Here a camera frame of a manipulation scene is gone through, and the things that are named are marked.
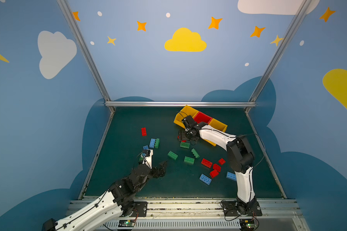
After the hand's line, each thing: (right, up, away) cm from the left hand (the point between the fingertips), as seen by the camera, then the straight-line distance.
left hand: (162, 161), depth 76 cm
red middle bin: (+27, +26, +32) cm, 49 cm away
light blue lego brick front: (+25, -13, +8) cm, 29 cm away
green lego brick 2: (+20, +1, +17) cm, 26 cm away
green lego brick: (+14, +6, +22) cm, 26 cm away
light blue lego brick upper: (-9, +7, +22) cm, 25 cm away
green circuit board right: (+44, -31, -5) cm, 54 cm away
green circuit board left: (-18, -30, -5) cm, 35 cm away
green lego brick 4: (+16, -3, +15) cm, 22 cm away
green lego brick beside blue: (-6, +7, +22) cm, 24 cm away
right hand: (+14, +12, +21) cm, 28 cm away
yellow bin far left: (+15, +30, +42) cm, 54 cm away
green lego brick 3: (+5, -1, +17) cm, 18 cm away
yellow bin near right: (+39, +19, +28) cm, 51 cm away
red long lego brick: (+27, -5, +14) cm, 31 cm away
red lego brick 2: (+31, -10, +10) cm, 34 cm away
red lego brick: (+33, -7, +12) cm, 36 cm away
